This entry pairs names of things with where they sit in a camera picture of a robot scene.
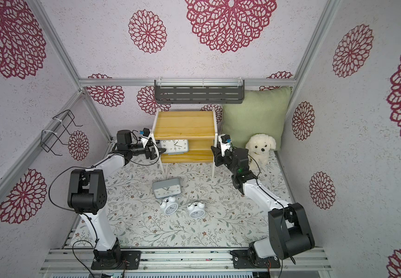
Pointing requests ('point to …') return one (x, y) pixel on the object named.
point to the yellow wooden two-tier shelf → (200, 127)
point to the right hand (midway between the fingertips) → (214, 144)
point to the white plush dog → (259, 146)
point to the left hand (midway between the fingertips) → (163, 145)
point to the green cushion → (263, 112)
